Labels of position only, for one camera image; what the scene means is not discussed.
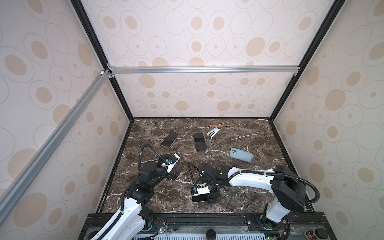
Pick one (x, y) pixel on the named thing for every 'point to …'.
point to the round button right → (316, 233)
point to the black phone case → (200, 143)
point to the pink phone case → (170, 139)
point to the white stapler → (213, 132)
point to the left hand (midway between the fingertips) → (180, 158)
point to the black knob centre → (211, 234)
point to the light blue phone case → (241, 155)
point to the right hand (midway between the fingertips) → (206, 190)
